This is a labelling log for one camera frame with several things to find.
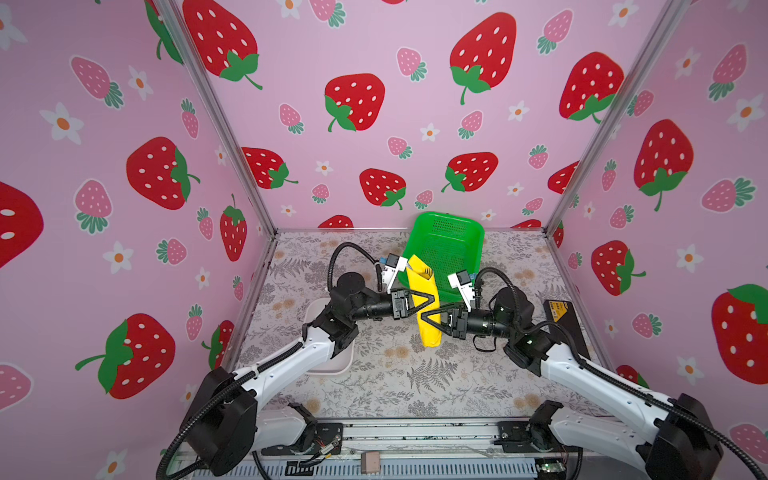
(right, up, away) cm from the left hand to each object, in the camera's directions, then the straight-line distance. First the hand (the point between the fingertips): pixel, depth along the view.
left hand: (433, 303), depth 65 cm
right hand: (-2, -4, +1) cm, 4 cm away
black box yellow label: (+47, -8, +30) cm, 56 cm away
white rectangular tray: (-25, -21, +20) cm, 38 cm away
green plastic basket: (+13, +16, +53) cm, 57 cm away
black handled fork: (-1, +7, +1) cm, 7 cm away
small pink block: (-14, -38, +4) cm, 41 cm away
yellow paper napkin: (-1, -7, 0) cm, 7 cm away
